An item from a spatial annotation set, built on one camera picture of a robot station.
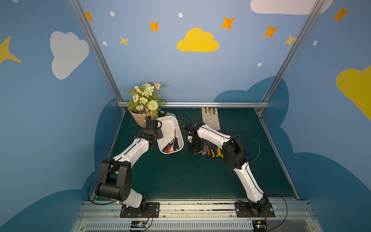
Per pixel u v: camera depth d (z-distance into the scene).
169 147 0.95
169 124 0.99
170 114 1.19
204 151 0.96
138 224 0.72
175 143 0.96
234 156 0.60
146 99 0.87
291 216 0.73
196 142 0.84
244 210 0.74
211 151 0.95
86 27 0.75
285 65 0.92
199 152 0.94
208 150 0.96
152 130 0.70
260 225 0.73
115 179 0.44
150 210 0.75
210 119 1.15
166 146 0.95
